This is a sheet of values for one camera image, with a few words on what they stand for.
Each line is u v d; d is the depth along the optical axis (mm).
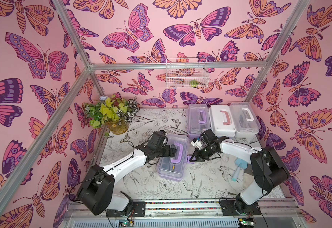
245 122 984
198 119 1010
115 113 878
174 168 796
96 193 418
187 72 953
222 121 965
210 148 681
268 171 459
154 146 655
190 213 730
